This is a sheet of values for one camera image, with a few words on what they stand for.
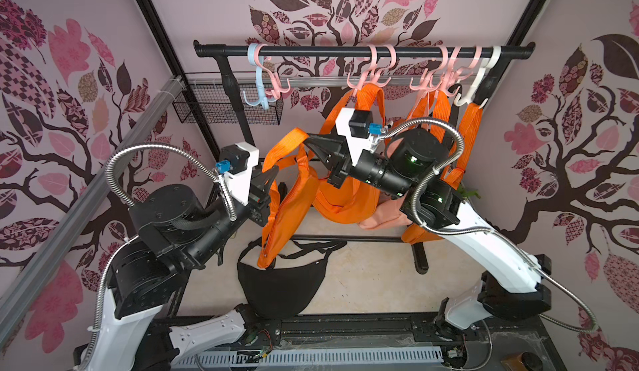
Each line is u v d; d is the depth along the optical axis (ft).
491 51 1.49
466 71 1.73
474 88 1.70
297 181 1.89
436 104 1.81
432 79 1.81
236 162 1.03
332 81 3.09
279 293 2.62
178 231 0.89
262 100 1.78
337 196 2.52
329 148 1.31
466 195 3.47
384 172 1.30
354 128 1.09
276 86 1.76
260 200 1.21
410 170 1.13
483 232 1.28
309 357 2.30
